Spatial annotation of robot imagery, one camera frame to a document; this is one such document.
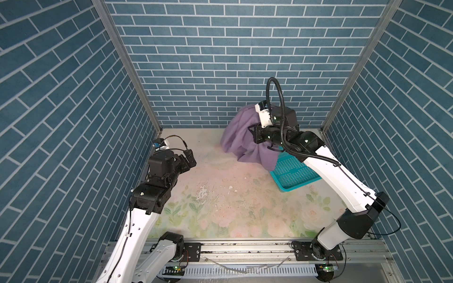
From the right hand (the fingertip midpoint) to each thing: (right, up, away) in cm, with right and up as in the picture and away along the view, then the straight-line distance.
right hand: (253, 126), depth 70 cm
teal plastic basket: (+24, -23, +29) cm, 44 cm away
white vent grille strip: (-2, -59, 0) cm, 59 cm away
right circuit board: (+30, -59, +1) cm, 66 cm away
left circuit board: (-33, -60, +2) cm, 68 cm away
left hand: (-26, -11, -1) cm, 28 cm away
